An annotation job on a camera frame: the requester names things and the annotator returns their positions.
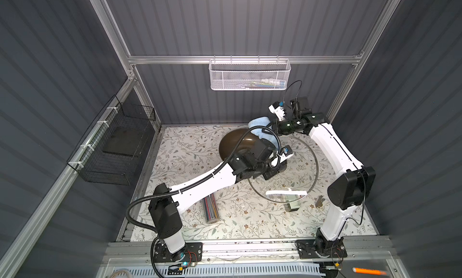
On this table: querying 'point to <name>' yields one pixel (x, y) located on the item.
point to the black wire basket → (107, 154)
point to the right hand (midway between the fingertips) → (266, 130)
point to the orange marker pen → (369, 271)
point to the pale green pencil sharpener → (292, 204)
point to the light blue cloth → (264, 121)
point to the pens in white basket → (265, 83)
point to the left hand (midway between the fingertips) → (281, 165)
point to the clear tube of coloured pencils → (211, 209)
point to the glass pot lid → (298, 177)
